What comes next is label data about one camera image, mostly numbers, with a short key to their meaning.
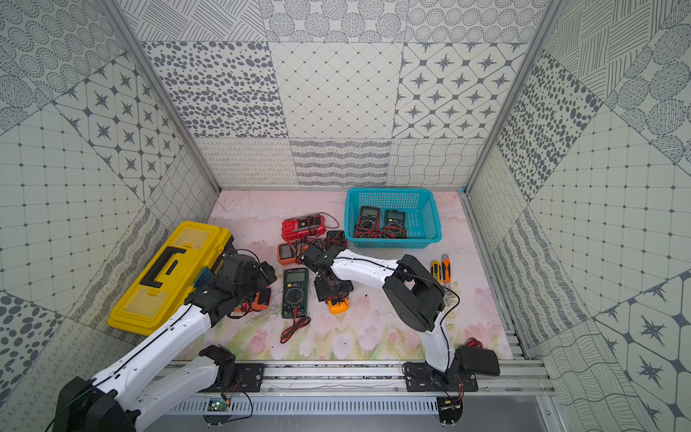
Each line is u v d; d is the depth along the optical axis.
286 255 0.95
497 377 0.76
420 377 0.73
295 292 0.88
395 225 1.05
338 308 0.84
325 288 0.79
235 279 0.61
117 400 0.39
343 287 0.78
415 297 0.49
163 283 0.75
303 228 1.02
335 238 1.01
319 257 0.71
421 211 1.11
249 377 0.73
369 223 1.05
